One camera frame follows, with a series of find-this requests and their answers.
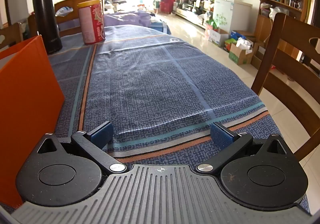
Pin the purple blanket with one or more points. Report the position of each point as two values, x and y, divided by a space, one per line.
125 18

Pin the pink and red can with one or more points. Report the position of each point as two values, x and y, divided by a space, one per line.
91 24

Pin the low television stand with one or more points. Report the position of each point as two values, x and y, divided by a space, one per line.
190 14

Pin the white chest freezer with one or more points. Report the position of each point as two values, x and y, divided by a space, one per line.
237 14

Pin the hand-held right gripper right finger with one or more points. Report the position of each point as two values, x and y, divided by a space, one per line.
221 137

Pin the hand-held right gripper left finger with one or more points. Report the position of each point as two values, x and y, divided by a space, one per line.
102 134

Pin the white and blue carton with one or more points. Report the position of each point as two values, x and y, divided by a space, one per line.
217 38

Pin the orange cardboard box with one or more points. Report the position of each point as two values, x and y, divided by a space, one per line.
27 101

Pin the wooden chair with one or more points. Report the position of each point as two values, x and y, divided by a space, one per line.
11 33
275 69
75 2

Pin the wooden bookshelf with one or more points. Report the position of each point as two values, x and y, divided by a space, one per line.
265 29

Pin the white plastic bag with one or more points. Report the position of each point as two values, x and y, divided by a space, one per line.
278 11

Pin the open brown cardboard box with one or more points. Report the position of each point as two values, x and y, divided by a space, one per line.
240 56

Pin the red plastic basket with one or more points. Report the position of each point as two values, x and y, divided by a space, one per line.
167 6

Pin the black thermos bottle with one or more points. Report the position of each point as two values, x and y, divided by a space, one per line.
46 14

